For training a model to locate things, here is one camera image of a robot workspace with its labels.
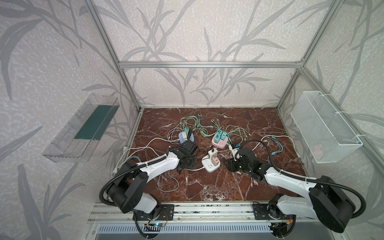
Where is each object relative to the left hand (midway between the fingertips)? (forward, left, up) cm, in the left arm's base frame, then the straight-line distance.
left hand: (194, 160), depth 88 cm
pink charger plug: (-2, -12, +4) cm, 13 cm away
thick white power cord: (+9, +35, -3) cm, 36 cm away
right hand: (+1, -18, +3) cm, 18 cm away
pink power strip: (+12, -18, -1) cm, 22 cm away
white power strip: (-2, -8, -1) cm, 8 cm away
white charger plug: (+2, -11, +4) cm, 12 cm away
